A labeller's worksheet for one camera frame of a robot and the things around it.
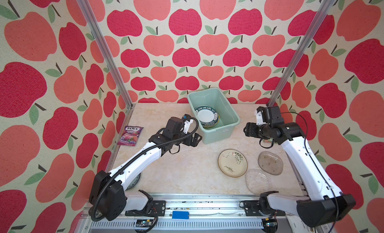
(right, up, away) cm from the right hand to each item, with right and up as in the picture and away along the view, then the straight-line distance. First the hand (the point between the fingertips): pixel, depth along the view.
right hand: (253, 129), depth 76 cm
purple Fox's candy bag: (-74, -6, +23) cm, 78 cm away
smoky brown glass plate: (+17, -22, +15) cm, 31 cm away
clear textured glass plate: (+6, -30, +8) cm, 32 cm away
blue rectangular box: (-37, -40, -6) cm, 55 cm away
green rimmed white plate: (-20, +7, +32) cm, 39 cm away
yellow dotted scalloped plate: (-15, +1, +31) cm, 34 cm away
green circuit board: (-55, -45, -4) cm, 72 cm away
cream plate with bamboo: (-7, -22, +15) cm, 27 cm away
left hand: (-29, -4, +3) cm, 29 cm away
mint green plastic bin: (-13, +20, +35) cm, 42 cm away
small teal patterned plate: (-64, -30, +6) cm, 71 cm away
